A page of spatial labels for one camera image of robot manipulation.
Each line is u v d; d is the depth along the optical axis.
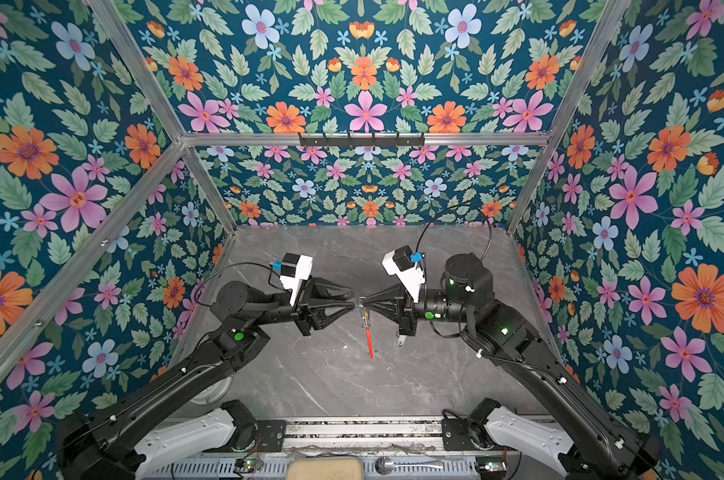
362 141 0.92
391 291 0.53
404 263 0.48
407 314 0.47
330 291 0.54
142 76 0.78
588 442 0.38
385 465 0.68
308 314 0.50
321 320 0.52
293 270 0.47
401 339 0.90
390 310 0.54
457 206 1.16
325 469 0.66
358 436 0.75
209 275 1.11
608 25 0.69
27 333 0.53
